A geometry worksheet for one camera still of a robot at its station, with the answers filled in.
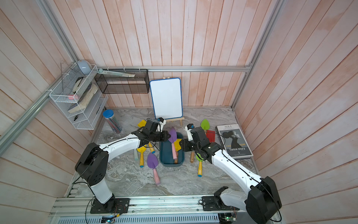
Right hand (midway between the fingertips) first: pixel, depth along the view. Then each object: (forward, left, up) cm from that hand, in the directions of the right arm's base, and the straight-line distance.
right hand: (182, 141), depth 82 cm
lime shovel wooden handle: (-3, -7, -13) cm, 15 cm away
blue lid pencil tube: (+16, +48, +6) cm, 51 cm away
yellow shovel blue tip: (+1, +28, -14) cm, 32 cm away
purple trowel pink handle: (+6, +6, -5) cm, 10 cm away
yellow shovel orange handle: (+1, +21, -12) cm, 24 cm away
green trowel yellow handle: (-9, -11, -14) cm, 20 cm away
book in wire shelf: (+27, +58, +18) cm, 66 cm away
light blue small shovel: (-3, +31, -12) cm, 33 cm away
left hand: (+5, +8, -4) cm, 10 cm away
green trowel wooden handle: (+24, -18, -15) cm, 34 cm away
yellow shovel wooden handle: (+3, +3, -14) cm, 15 cm away
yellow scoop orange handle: (+23, +32, -13) cm, 42 cm away
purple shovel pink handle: (-7, +20, -15) cm, 26 cm away
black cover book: (+8, -36, -12) cm, 39 cm away
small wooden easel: (+24, +3, -8) cm, 26 cm away
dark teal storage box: (-2, +11, -12) cm, 16 cm away
